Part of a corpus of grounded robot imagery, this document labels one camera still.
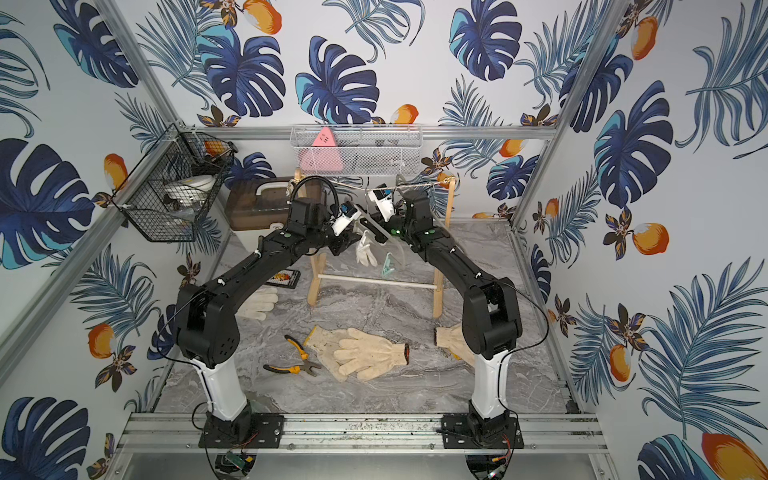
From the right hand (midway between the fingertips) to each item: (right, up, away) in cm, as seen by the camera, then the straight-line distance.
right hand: (364, 217), depth 87 cm
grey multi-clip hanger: (+2, -3, -3) cm, 5 cm away
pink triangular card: (-13, +19, +3) cm, 23 cm away
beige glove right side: (+27, -36, +3) cm, 45 cm away
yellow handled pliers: (-16, -42, -2) cm, 45 cm away
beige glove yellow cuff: (-12, -37, +2) cm, 39 cm away
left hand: (-3, -2, +1) cm, 4 cm away
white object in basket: (-46, +6, -7) cm, 46 cm away
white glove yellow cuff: (-1, -11, +8) cm, 14 cm away
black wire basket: (-60, +21, +8) cm, 64 cm away
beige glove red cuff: (+2, -40, -1) cm, 40 cm away
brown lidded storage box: (-35, +6, +14) cm, 38 cm away
